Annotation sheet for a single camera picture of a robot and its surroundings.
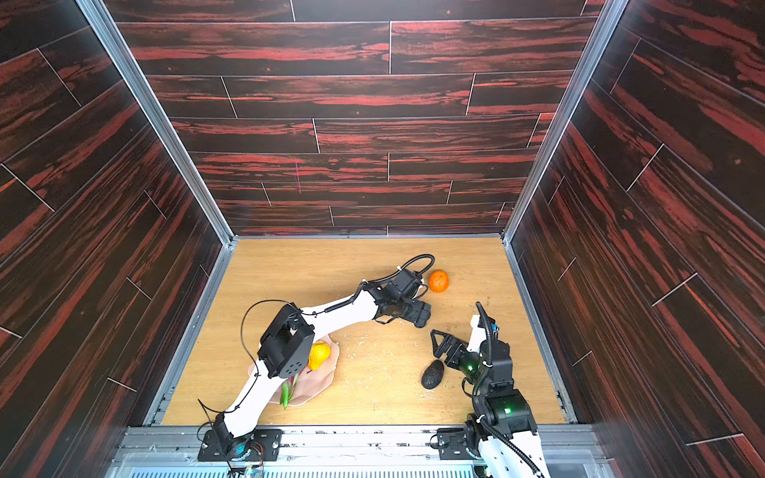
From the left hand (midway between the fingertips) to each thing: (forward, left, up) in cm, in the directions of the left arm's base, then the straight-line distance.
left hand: (422, 312), depth 93 cm
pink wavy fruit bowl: (-22, +33, -4) cm, 39 cm away
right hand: (-12, -6, +9) cm, 16 cm away
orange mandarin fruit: (+11, -6, +1) cm, 13 cm away
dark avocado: (-19, -2, -1) cm, 19 cm away
